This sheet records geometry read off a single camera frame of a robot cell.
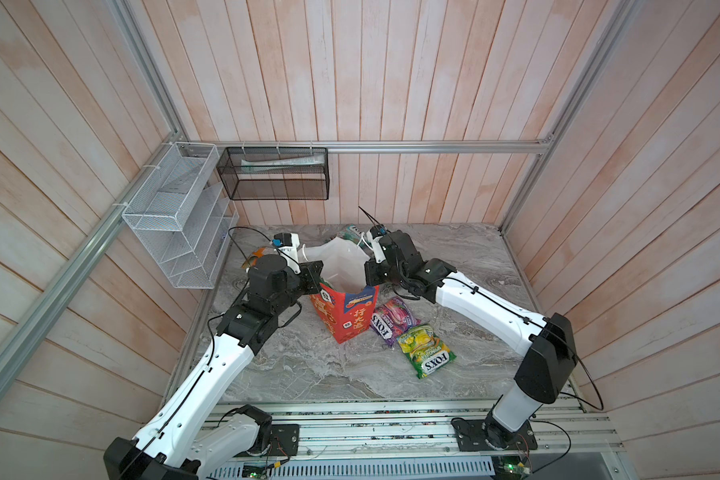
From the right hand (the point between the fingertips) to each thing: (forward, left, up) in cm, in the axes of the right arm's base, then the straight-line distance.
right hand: (363, 265), depth 81 cm
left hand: (-7, +10, +8) cm, 14 cm away
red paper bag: (-12, +4, -1) cm, 13 cm away
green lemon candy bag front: (-16, -18, -19) cm, 31 cm away
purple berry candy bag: (-6, -9, -19) cm, 22 cm away
